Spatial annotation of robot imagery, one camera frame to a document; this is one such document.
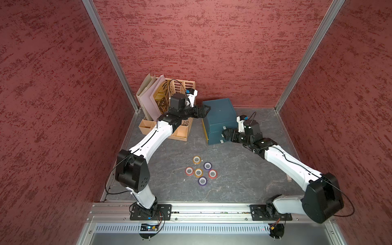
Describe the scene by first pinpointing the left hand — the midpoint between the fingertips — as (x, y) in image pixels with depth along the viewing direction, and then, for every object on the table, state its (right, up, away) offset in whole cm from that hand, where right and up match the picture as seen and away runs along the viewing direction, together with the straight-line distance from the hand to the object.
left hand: (203, 110), depth 81 cm
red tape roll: (-9, -36, +7) cm, 37 cm away
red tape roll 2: (+6, -37, +6) cm, 38 cm away
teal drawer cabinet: (+11, -3, +5) cm, 12 cm away
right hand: (+14, -14, +3) cm, 20 cm away
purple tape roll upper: (+2, -33, +9) cm, 35 cm away
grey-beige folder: (-36, +18, +13) cm, 42 cm away
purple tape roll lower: (0, -40, +3) cm, 40 cm away
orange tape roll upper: (-4, -30, +11) cm, 33 cm away
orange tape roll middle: (-3, -37, +7) cm, 37 cm away
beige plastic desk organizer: (-16, -14, +26) cm, 34 cm away
